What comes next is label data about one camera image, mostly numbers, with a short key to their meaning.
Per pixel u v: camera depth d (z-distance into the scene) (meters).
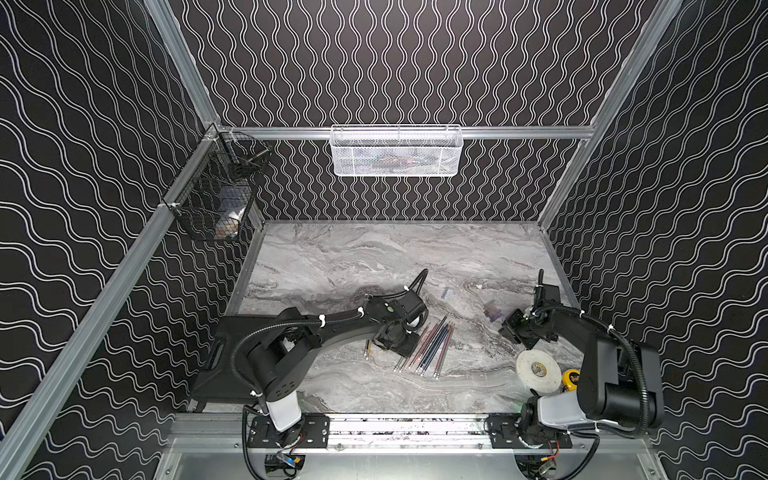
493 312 0.95
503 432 0.74
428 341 0.90
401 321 0.65
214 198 0.95
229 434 0.76
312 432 0.74
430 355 0.88
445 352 0.88
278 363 0.46
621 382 0.44
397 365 0.86
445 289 1.01
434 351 0.88
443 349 0.88
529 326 0.77
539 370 0.84
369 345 0.90
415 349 0.88
